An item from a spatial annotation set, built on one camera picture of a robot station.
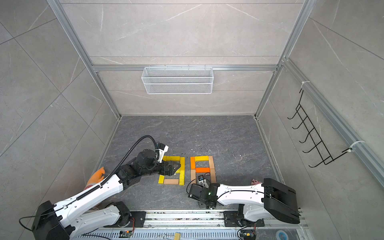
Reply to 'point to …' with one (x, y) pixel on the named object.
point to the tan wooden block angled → (193, 176)
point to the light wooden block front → (211, 164)
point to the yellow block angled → (199, 158)
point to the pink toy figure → (254, 181)
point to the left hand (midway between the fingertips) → (177, 163)
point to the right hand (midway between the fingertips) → (205, 200)
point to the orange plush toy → (96, 177)
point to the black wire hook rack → (319, 143)
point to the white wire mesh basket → (178, 80)
